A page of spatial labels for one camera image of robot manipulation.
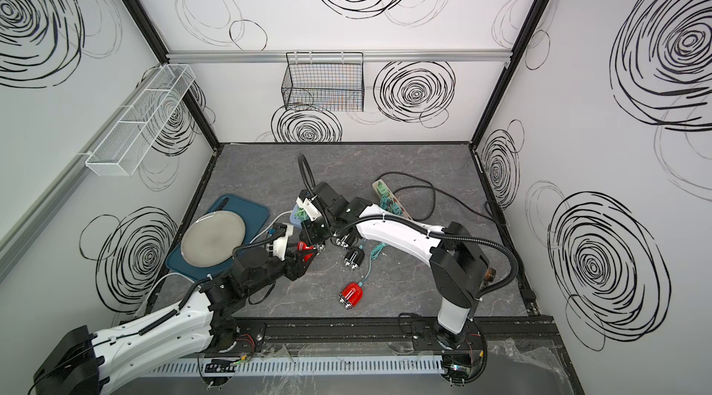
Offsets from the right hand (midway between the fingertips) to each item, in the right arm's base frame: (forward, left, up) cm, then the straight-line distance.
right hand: (302, 237), depth 77 cm
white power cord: (+10, +16, -14) cm, 23 cm away
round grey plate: (+5, +34, -13) cm, 37 cm away
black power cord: (+25, -43, -14) cm, 52 cm away
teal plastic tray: (-4, +40, -13) cm, 43 cm away
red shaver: (-3, -2, -1) cm, 4 cm away
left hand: (-3, -3, -4) cm, 5 cm away
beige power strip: (+22, -23, -8) cm, 33 cm away
